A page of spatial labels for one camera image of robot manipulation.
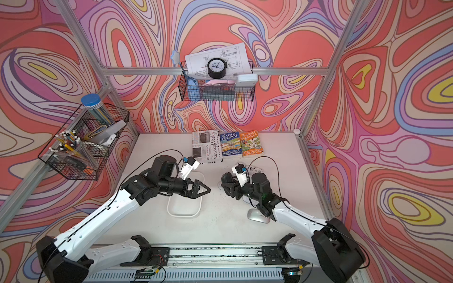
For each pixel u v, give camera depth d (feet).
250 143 3.64
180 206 2.86
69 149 1.93
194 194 1.95
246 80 2.37
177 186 1.95
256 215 2.81
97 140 2.40
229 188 2.45
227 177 2.52
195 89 2.63
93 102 2.29
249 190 2.29
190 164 2.12
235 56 2.70
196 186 1.99
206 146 3.54
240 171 2.26
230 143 3.65
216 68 2.57
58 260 1.21
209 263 2.39
